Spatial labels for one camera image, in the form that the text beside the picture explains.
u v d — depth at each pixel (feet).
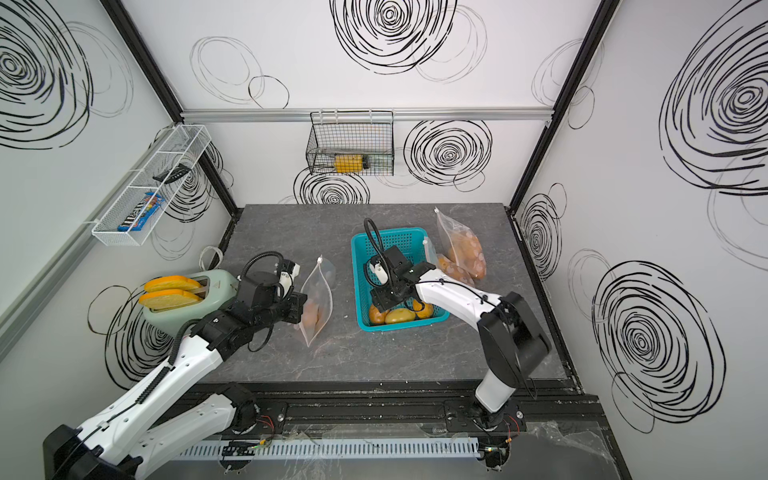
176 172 2.60
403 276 2.13
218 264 3.42
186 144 3.02
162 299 2.37
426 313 2.86
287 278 2.19
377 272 2.64
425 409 2.47
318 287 2.53
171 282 2.45
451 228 3.25
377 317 2.84
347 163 2.84
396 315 2.82
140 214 2.19
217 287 2.64
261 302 1.93
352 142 3.25
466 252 3.16
